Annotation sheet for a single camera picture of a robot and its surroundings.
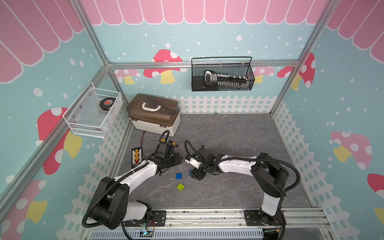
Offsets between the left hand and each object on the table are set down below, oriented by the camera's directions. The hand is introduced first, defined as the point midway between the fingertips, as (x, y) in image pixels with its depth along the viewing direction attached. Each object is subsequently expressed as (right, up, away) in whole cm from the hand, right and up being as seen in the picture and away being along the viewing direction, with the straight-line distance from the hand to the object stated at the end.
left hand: (179, 161), depth 89 cm
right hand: (+9, -6, 0) cm, 11 cm away
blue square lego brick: (0, -8, -2) cm, 8 cm away
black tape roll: (-38, +33, -10) cm, 51 cm away
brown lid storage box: (-13, +29, +3) cm, 32 cm away
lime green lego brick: (+1, -13, -6) cm, 14 cm away
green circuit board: (-16, -31, -17) cm, 39 cm away
